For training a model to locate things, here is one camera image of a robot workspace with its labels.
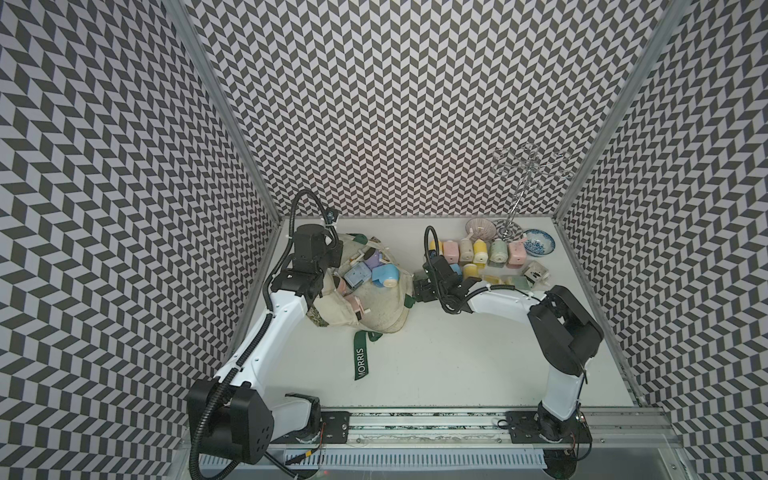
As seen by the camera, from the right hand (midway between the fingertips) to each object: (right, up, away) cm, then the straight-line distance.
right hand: (427, 286), depth 94 cm
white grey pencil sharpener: (+37, +4, +3) cm, 37 cm away
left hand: (-29, +15, -14) cm, 35 cm away
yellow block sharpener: (+14, +5, 0) cm, 15 cm away
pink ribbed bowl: (+22, +20, +17) cm, 34 cm away
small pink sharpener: (-23, -4, -4) cm, 24 cm away
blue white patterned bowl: (+42, +14, +13) cm, 46 cm away
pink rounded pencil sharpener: (+9, +11, +6) cm, 15 cm away
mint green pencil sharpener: (+24, +11, +3) cm, 27 cm away
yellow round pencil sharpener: (+18, +10, +4) cm, 21 cm away
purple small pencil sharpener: (-17, +8, +2) cm, 19 cm away
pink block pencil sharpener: (+31, +11, +5) cm, 33 cm away
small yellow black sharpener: (+22, +2, +2) cm, 22 cm away
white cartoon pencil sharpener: (+13, +12, +4) cm, 19 cm away
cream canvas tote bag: (-11, -6, -4) cm, 13 cm away
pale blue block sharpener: (-23, +4, +1) cm, 23 cm away
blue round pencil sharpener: (+10, +6, +3) cm, 12 cm away
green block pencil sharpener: (+31, +1, +2) cm, 31 cm away
